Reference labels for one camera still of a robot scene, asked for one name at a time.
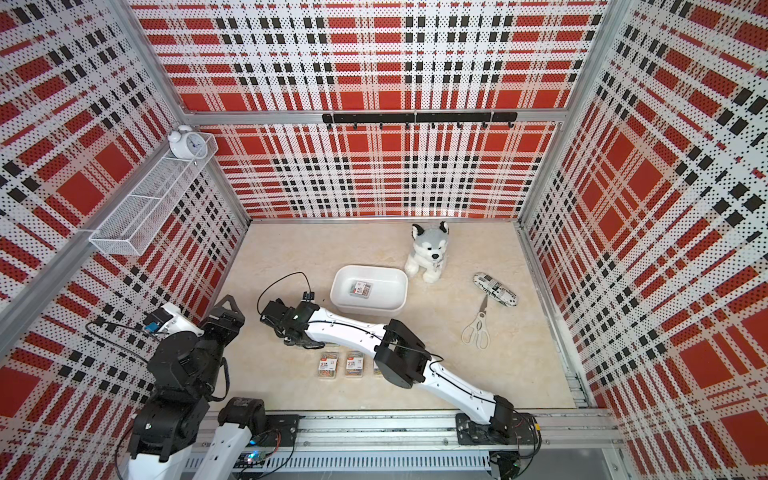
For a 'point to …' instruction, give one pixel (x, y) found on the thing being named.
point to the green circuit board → (251, 459)
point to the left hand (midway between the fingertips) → (233, 305)
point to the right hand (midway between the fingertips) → (307, 335)
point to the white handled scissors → (478, 329)
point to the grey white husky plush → (428, 253)
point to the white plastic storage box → (389, 296)
